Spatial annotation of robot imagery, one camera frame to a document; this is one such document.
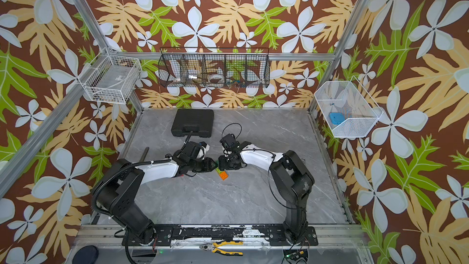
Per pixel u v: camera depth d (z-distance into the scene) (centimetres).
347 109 83
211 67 97
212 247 71
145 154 99
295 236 63
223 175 90
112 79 86
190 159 74
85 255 69
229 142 75
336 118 80
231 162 78
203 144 86
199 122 110
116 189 46
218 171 89
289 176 49
